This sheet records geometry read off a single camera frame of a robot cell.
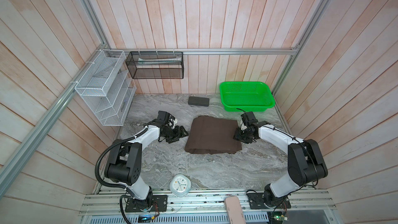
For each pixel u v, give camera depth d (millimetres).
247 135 771
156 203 726
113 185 485
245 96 1186
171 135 795
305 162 455
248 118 745
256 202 731
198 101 1151
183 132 831
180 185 763
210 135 906
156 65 1040
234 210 702
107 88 683
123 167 460
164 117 750
